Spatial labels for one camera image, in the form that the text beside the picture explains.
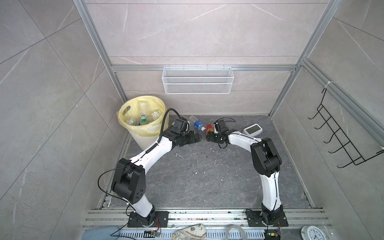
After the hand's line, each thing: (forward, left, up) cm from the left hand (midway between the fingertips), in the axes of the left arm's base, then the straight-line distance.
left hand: (196, 135), depth 86 cm
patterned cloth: (-46, +2, -13) cm, 48 cm away
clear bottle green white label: (+15, +26, +2) cm, 30 cm away
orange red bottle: (+14, -10, -11) cm, 21 cm away
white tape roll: (-45, -18, -13) cm, 50 cm away
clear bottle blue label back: (+19, -2, -12) cm, 22 cm away
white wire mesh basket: (+37, -2, +12) cm, 40 cm away
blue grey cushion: (-44, +46, -14) cm, 66 cm away
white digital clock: (+13, -42, -13) cm, 46 cm away
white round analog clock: (-48, -51, -13) cm, 72 cm away
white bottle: (+17, +33, +4) cm, 38 cm away
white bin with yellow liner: (-3, +29, +5) cm, 30 cm away
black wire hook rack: (-14, -66, +15) cm, 69 cm away
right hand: (+9, -10, -14) cm, 20 cm away
